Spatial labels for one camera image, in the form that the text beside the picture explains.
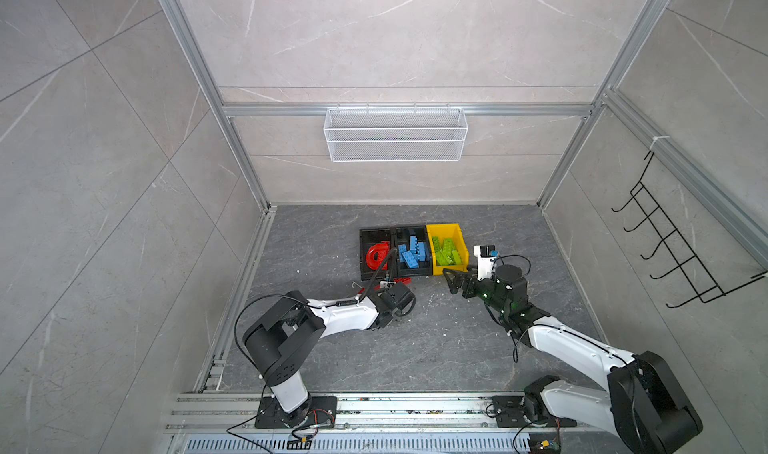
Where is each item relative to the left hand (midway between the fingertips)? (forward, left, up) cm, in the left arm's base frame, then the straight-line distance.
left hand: (390, 306), depth 91 cm
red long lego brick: (+9, -5, 0) cm, 10 cm away
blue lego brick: (+19, -12, +1) cm, 23 cm away
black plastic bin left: (+28, +7, -1) cm, 29 cm away
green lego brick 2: (+16, -19, +2) cm, 25 cm away
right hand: (+5, -19, +14) cm, 24 cm away
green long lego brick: (+20, -21, +3) cm, 29 cm away
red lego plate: (+6, +9, 0) cm, 11 cm away
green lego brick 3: (+16, -23, +2) cm, 29 cm away
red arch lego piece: (+20, +4, -1) cm, 21 cm away
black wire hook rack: (-9, -64, +32) cm, 72 cm away
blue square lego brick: (+21, -5, +1) cm, 22 cm away
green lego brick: (+21, -18, +2) cm, 28 cm away
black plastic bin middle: (+28, -6, -1) cm, 28 cm away
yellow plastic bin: (+25, -24, +4) cm, 35 cm away
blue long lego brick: (+14, -8, +3) cm, 16 cm away
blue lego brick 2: (+21, -9, +2) cm, 23 cm away
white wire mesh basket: (+49, -3, +29) cm, 57 cm away
